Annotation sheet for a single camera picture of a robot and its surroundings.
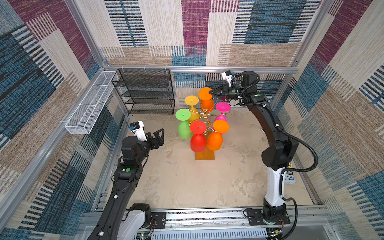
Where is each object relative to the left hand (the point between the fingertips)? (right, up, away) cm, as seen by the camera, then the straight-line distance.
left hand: (157, 129), depth 73 cm
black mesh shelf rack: (-18, +27, +38) cm, 49 cm away
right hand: (+25, +17, +2) cm, 31 cm away
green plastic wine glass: (+12, +1, +4) cm, 13 cm away
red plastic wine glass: (+20, -6, 0) cm, 20 cm away
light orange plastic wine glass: (+28, -6, +1) cm, 28 cm away
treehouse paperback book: (+70, -27, +10) cm, 76 cm away
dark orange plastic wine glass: (+25, +13, +9) cm, 29 cm away
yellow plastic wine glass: (+17, +14, +5) cm, 23 cm away
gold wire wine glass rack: (+27, -17, +23) cm, 39 cm away
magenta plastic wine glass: (+32, +11, +3) cm, 34 cm away
